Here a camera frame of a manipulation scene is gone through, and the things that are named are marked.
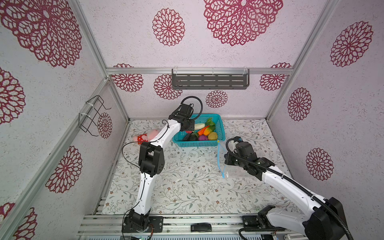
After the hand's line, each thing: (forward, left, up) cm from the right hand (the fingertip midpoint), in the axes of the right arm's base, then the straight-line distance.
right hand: (224, 153), depth 82 cm
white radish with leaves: (+31, +13, -12) cm, 36 cm away
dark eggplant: (+20, +20, -11) cm, 30 cm away
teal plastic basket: (+22, +30, -15) cm, 40 cm away
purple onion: (+19, +12, -11) cm, 25 cm away
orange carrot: (+26, +12, -13) cm, 32 cm away
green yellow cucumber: (+28, +7, -12) cm, 31 cm away
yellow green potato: (+21, +5, -12) cm, 25 cm away
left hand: (+21, +20, -3) cm, 30 cm away
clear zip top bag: (-3, -6, -16) cm, 17 cm away
